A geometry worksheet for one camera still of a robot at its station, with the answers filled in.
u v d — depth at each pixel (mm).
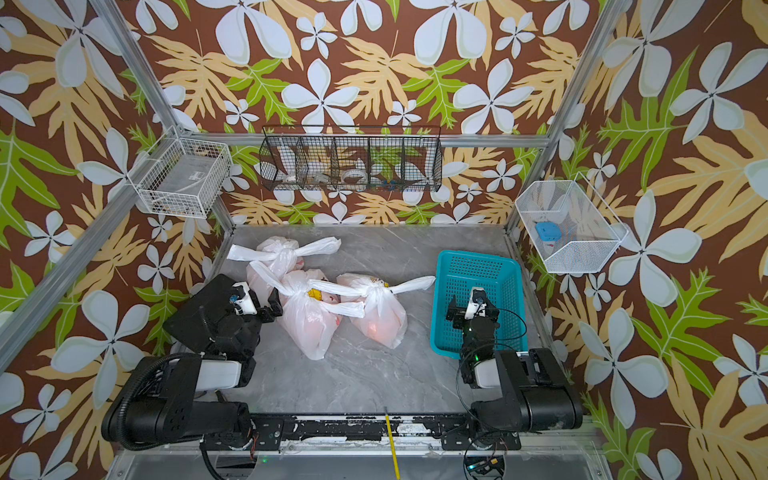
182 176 858
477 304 748
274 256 942
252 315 767
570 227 836
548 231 840
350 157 966
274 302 812
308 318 803
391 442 734
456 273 1014
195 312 902
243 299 744
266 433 746
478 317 770
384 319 839
